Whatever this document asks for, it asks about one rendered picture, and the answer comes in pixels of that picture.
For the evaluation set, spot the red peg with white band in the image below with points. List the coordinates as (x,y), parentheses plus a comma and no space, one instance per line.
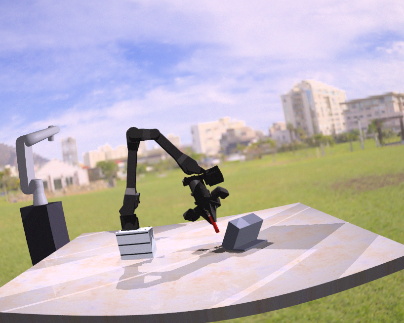
(214,225)

